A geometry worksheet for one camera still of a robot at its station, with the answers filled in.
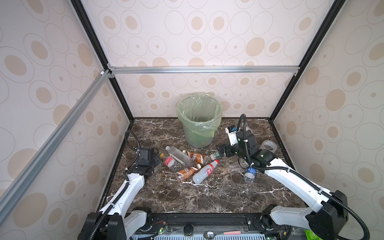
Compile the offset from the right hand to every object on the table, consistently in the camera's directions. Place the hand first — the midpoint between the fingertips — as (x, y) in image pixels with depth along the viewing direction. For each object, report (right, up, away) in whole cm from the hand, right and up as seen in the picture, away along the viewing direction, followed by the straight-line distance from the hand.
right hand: (224, 142), depth 79 cm
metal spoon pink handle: (-8, -44, -7) cm, 45 cm away
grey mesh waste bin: (-15, +1, +19) cm, 24 cm away
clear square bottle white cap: (-22, -12, +16) cm, 30 cm away
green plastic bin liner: (-12, +19, +23) cm, 32 cm away
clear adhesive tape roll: (+36, -4, +24) cm, 43 cm away
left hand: (-36, -7, +7) cm, 37 cm away
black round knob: (-18, -36, -15) cm, 43 cm away
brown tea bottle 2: (-21, -18, +6) cm, 28 cm away
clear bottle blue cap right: (+17, -19, +8) cm, 26 cm away
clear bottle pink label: (-29, -15, +15) cm, 36 cm away
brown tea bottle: (-14, -11, +13) cm, 22 cm away
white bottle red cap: (-10, -18, +8) cm, 22 cm away
